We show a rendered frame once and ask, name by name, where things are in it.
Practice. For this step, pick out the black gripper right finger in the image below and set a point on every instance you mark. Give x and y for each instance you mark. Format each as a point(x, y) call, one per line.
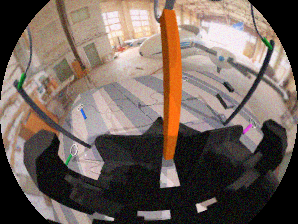
point(192, 146)

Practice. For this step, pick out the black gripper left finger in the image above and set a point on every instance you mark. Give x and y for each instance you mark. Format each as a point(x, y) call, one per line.
point(145, 148)

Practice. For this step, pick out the orange handle with grey loop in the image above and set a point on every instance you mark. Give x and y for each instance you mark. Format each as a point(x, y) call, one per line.
point(171, 58)

